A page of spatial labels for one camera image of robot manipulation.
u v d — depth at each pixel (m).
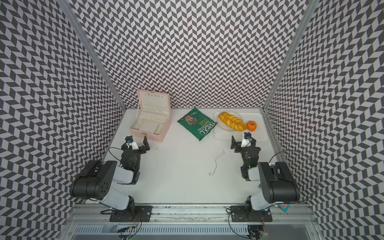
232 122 1.04
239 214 0.72
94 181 0.45
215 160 0.91
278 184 0.45
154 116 1.05
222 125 1.08
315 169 0.71
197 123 1.08
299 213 0.75
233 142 0.81
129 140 0.74
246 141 0.76
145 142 0.84
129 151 0.76
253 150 0.69
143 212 0.73
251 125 1.01
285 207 0.75
